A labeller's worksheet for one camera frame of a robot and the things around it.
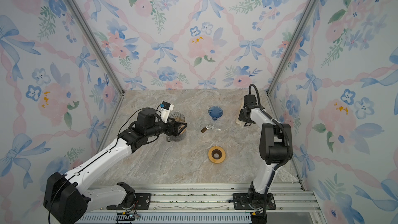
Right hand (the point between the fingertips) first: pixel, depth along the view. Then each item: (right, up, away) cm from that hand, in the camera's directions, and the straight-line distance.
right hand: (246, 116), depth 99 cm
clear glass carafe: (-46, -12, -7) cm, 49 cm away
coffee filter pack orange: (-5, -3, +3) cm, 6 cm away
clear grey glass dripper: (-42, +1, -11) cm, 43 cm away
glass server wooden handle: (-27, -8, -5) cm, 29 cm away
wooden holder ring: (-20, -21, -10) cm, 31 cm away
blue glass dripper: (-20, +3, +2) cm, 20 cm away
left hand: (-39, -1, -23) cm, 45 cm away
